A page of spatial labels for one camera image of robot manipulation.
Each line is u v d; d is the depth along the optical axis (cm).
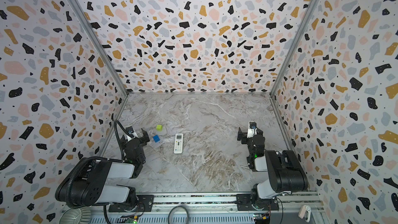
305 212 71
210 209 73
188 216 67
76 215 70
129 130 74
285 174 45
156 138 95
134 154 67
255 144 70
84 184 44
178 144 92
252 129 79
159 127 100
